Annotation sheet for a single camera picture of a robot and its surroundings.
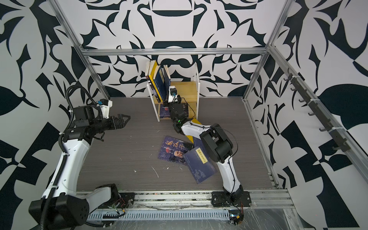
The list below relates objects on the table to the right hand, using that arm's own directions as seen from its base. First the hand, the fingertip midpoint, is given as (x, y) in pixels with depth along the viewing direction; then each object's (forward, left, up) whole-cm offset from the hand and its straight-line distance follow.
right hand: (168, 87), depth 83 cm
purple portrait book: (+3, +6, -25) cm, 26 cm away
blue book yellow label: (+6, +6, 0) cm, 8 cm away
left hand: (-17, +23, -3) cm, 29 cm away
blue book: (+3, +1, +2) cm, 4 cm away
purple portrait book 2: (-25, 0, -29) cm, 38 cm away
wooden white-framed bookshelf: (+5, -11, -8) cm, 14 cm away
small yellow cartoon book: (-16, -12, -30) cm, 36 cm away
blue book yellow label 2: (-35, -18, -29) cm, 50 cm away
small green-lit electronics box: (-58, -33, -33) cm, 75 cm away
